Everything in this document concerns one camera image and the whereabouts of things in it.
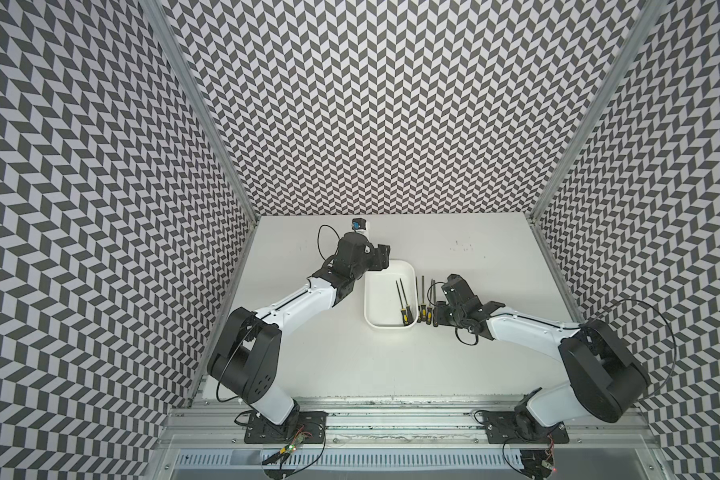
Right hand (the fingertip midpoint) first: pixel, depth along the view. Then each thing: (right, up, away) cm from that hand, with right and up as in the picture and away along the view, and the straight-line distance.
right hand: (438, 315), depth 91 cm
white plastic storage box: (-15, +6, +7) cm, 18 cm away
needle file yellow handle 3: (-4, +2, +3) cm, 6 cm away
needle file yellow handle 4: (-2, +1, +2) cm, 3 cm away
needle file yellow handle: (-11, +1, +2) cm, 11 cm away
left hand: (-18, +21, -4) cm, 28 cm away
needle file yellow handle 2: (-9, +1, +2) cm, 9 cm away
